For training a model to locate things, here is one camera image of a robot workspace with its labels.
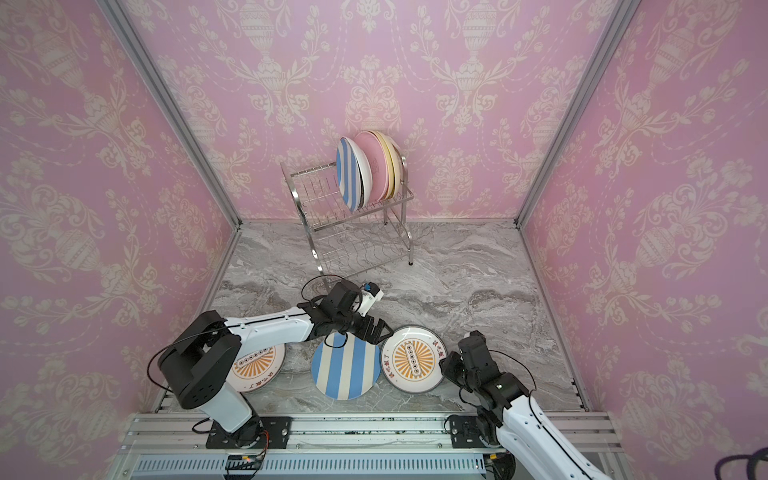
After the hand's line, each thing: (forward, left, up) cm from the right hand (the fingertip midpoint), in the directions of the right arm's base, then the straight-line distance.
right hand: (441, 363), depth 84 cm
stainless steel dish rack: (+48, +31, +1) cm, 57 cm away
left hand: (+8, +16, +6) cm, 19 cm away
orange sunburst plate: (+2, +8, 0) cm, 9 cm away
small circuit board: (-21, +52, -3) cm, 56 cm away
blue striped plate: (0, +27, -1) cm, 27 cm away
